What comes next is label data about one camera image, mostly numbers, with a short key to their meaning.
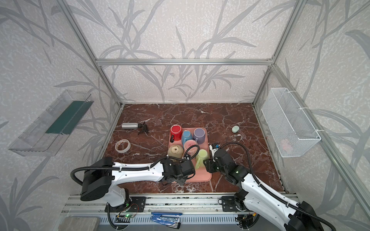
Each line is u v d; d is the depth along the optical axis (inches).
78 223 26.2
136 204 28.7
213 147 28.8
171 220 26.7
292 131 24.2
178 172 23.4
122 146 37.8
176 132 36.7
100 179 16.3
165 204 29.6
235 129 40.4
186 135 35.4
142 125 41.3
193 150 32.0
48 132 25.3
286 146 28.4
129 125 40.6
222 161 24.1
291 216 16.1
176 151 33.2
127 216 27.9
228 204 29.0
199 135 36.1
